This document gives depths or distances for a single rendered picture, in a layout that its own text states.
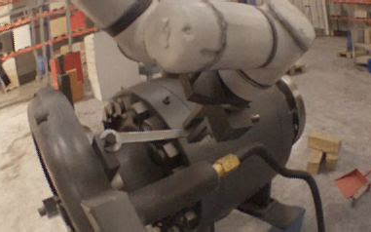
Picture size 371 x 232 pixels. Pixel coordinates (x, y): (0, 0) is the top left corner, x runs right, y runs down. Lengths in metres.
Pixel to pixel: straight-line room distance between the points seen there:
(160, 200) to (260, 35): 0.35
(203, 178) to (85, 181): 0.24
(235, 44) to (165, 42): 0.07
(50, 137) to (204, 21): 0.47
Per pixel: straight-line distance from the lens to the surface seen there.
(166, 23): 0.28
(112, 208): 0.49
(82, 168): 0.59
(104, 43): 4.62
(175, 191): 0.55
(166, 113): 0.82
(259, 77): 0.40
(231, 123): 0.46
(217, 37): 0.27
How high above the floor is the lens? 1.09
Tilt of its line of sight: 19 degrees down
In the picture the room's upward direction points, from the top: 8 degrees counter-clockwise
